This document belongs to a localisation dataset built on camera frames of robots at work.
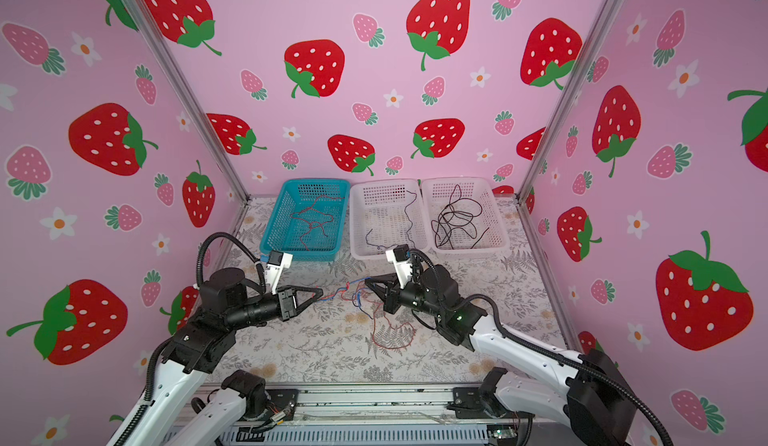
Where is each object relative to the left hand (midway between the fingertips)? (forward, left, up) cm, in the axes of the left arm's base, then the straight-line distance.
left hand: (319, 294), depth 65 cm
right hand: (+5, -11, -2) cm, 12 cm away
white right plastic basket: (+48, -32, -15) cm, 60 cm away
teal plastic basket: (+45, +17, -26) cm, 55 cm away
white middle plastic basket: (+47, -13, -24) cm, 55 cm away
